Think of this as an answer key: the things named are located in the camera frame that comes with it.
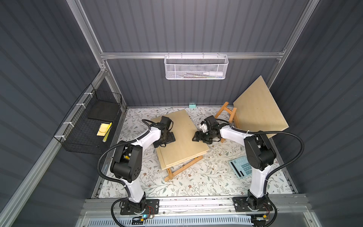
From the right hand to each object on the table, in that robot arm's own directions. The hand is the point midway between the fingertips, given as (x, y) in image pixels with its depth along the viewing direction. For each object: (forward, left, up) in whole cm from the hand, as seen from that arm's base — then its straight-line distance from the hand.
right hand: (198, 139), depth 95 cm
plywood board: (+13, -38, +15) cm, 43 cm away
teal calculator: (-18, -26, -2) cm, 31 cm away
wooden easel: (+18, -27, +3) cm, 33 cm away
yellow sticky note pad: (-7, +52, +22) cm, 57 cm away
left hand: (-3, +19, +1) cm, 19 cm away
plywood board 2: (-8, +9, +1) cm, 12 cm away
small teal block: (+36, +3, -3) cm, 36 cm away
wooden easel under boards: (-24, +17, +1) cm, 29 cm away
